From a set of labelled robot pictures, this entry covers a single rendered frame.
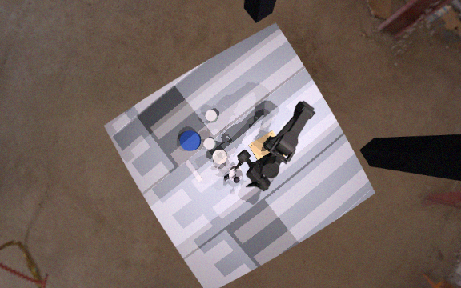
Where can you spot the blue short cylinder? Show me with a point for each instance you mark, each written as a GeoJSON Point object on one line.
{"type": "Point", "coordinates": [190, 140]}

